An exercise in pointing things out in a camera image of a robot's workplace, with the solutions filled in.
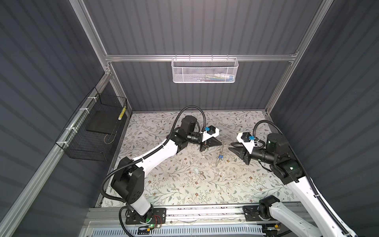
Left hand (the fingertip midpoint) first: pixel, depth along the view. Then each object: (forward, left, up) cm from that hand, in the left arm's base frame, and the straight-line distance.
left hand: (221, 142), depth 72 cm
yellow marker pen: (+21, +53, +2) cm, 57 cm away
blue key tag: (+2, -3, -18) cm, 18 cm away
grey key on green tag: (-4, +9, -27) cm, 28 cm away
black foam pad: (+14, +59, +2) cm, 61 cm away
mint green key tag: (-3, +12, -26) cm, 28 cm away
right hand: (-4, -4, +2) cm, 6 cm away
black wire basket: (+7, +65, +2) cm, 65 cm away
